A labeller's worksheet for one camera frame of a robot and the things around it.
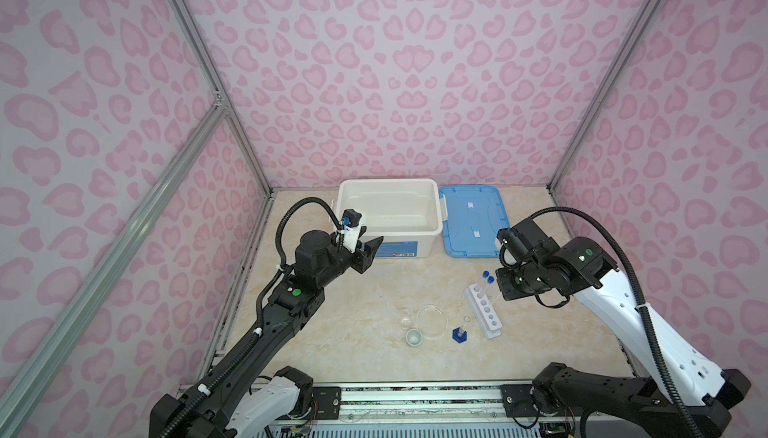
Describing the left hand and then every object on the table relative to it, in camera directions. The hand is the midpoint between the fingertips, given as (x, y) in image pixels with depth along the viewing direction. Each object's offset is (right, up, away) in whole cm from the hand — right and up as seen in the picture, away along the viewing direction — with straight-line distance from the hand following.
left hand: (374, 228), depth 73 cm
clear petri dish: (+16, -27, +13) cm, 34 cm away
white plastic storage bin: (+9, +4, +40) cm, 41 cm away
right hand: (+30, -13, -4) cm, 33 cm away
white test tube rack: (+30, -24, +11) cm, 40 cm away
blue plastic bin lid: (+35, +3, +40) cm, 54 cm away
